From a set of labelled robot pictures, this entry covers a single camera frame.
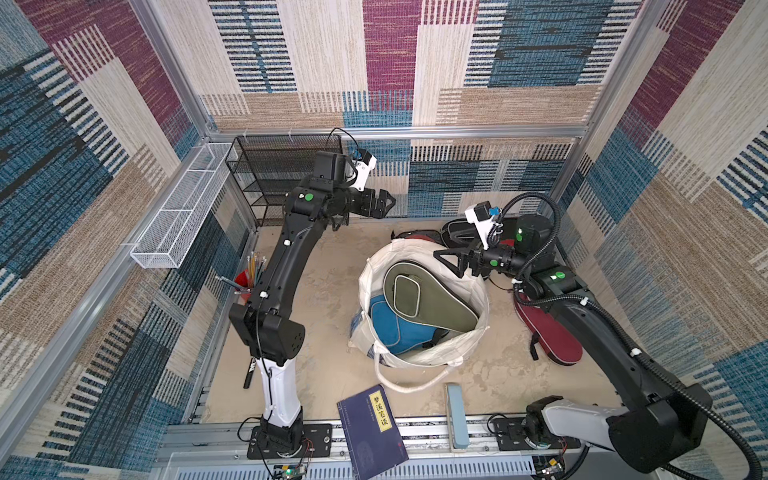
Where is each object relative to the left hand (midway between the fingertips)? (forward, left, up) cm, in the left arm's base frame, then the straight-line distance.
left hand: (381, 197), depth 78 cm
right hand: (-15, -16, -3) cm, 22 cm away
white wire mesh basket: (-13, +51, -2) cm, 52 cm away
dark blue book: (-47, +3, -35) cm, 59 cm away
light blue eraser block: (-45, -18, -32) cm, 58 cm away
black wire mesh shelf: (+29, +40, -11) cm, 50 cm away
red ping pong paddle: (+15, -15, -32) cm, 38 cm away
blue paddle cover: (-23, -4, -32) cm, 39 cm away
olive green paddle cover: (-17, -9, -19) cm, 28 cm away
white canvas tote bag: (-21, -13, -1) cm, 25 cm away
